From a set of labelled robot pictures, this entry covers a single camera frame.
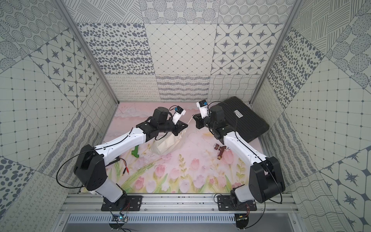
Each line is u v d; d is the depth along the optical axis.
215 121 0.63
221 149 0.93
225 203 0.73
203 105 0.70
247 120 1.01
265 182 0.42
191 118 0.80
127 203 0.70
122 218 0.70
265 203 0.43
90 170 0.43
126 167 0.86
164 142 0.83
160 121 0.65
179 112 0.71
